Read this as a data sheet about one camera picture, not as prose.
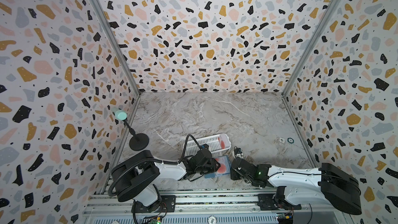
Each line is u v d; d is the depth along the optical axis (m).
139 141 0.92
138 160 0.48
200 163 0.67
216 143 0.95
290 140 0.97
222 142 0.92
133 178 0.43
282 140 0.97
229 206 0.74
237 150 0.77
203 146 0.81
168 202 0.73
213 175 0.82
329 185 0.43
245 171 0.64
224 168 0.81
